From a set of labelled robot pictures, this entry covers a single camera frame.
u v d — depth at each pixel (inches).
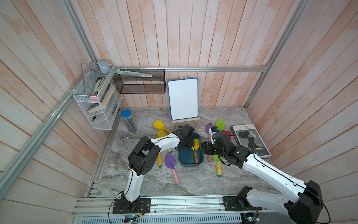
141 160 21.1
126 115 35.2
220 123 43.5
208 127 42.2
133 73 35.7
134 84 42.1
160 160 34.7
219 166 33.6
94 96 27.4
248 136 38.5
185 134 29.6
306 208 14.7
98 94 27.6
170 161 35.6
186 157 35.1
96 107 31.3
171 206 29.4
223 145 23.1
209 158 34.7
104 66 32.5
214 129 27.6
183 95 36.5
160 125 42.3
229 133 40.0
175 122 40.6
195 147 37.6
